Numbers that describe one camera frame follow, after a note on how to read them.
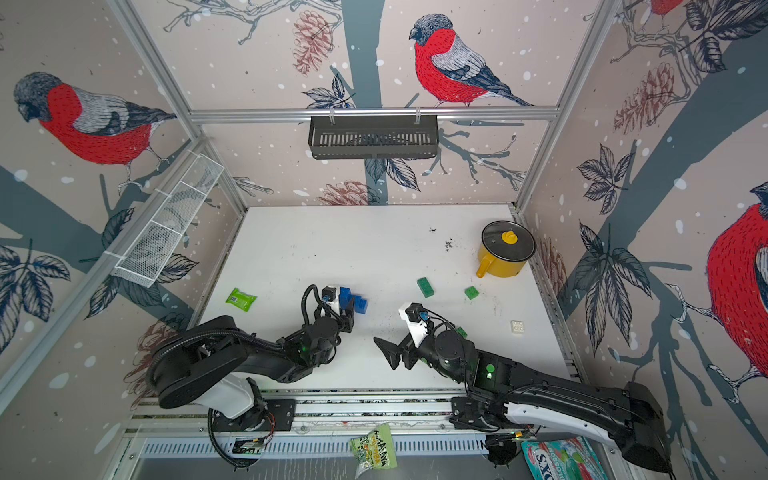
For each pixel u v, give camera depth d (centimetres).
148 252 81
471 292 95
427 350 62
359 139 107
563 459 66
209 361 45
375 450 68
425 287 97
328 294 73
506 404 55
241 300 95
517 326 87
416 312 59
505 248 97
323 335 65
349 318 77
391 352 60
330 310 72
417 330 61
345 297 86
